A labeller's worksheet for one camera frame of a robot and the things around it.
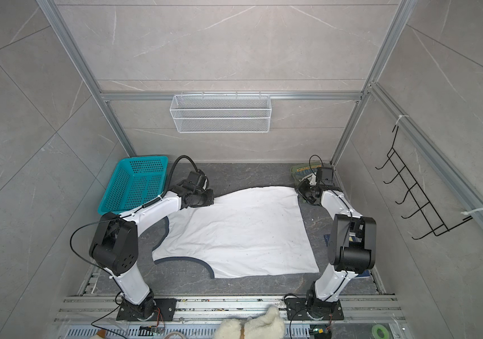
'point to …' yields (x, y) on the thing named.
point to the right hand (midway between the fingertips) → (298, 187)
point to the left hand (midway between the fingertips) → (215, 195)
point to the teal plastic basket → (136, 182)
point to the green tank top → (301, 171)
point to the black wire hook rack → (406, 179)
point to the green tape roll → (379, 331)
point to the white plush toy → (267, 325)
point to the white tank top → (248, 232)
